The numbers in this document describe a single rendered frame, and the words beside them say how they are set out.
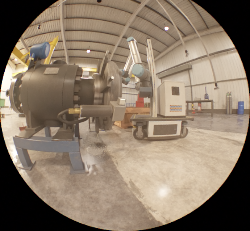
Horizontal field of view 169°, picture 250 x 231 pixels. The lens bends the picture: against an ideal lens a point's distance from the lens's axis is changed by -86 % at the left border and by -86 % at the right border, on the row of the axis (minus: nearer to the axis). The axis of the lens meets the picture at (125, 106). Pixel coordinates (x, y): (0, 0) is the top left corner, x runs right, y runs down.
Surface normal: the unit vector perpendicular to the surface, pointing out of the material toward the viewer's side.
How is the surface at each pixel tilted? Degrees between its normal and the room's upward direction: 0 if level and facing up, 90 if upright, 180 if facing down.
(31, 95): 104
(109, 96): 98
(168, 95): 90
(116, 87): 91
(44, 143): 90
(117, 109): 112
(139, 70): 95
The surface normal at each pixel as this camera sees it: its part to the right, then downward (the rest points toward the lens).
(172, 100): -0.15, -0.02
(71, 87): 0.51, -0.03
